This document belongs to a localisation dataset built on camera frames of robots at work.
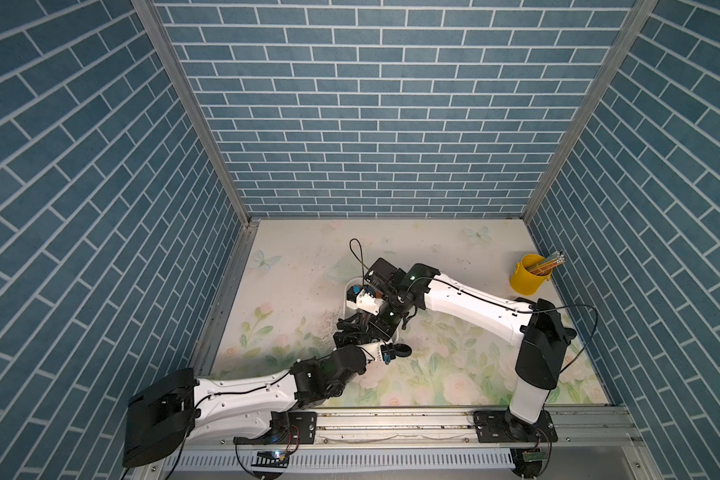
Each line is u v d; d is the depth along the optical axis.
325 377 0.60
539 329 0.50
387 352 0.68
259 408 0.51
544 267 0.92
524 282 0.96
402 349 0.74
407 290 0.56
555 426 0.75
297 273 1.06
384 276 0.63
